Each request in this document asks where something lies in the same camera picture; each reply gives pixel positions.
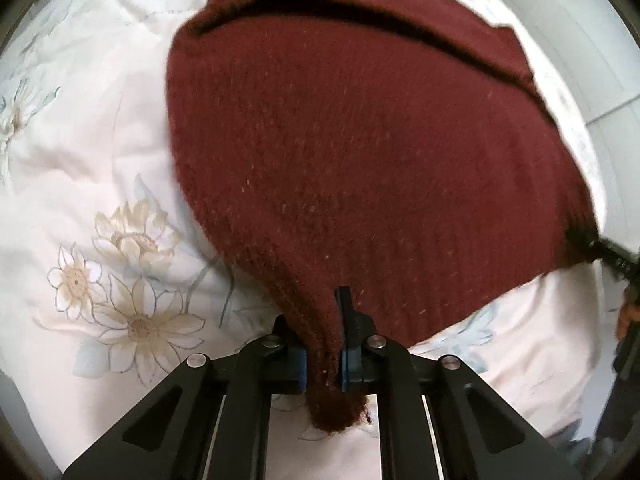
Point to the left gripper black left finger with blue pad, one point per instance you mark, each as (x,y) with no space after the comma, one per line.
(208,419)

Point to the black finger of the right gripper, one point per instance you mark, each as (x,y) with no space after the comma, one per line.
(621,261)

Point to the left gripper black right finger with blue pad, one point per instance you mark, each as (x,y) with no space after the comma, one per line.
(437,419)

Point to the dark red knitted sweater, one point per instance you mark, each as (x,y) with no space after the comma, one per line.
(397,147)

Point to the person's hand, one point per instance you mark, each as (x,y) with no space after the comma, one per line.
(629,313)

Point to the white floral bedspread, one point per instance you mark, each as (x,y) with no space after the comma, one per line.
(106,282)

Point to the white wardrobe with louvred doors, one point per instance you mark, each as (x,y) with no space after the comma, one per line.
(593,50)

